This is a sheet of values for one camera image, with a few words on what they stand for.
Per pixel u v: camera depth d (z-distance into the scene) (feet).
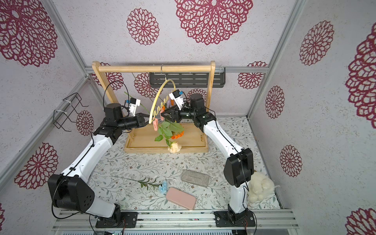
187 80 3.03
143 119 2.30
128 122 2.17
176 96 2.18
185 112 2.22
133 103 2.25
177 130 2.65
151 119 1.94
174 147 2.60
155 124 2.17
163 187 2.62
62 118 2.46
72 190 1.36
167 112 2.43
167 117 2.43
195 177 2.80
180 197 2.63
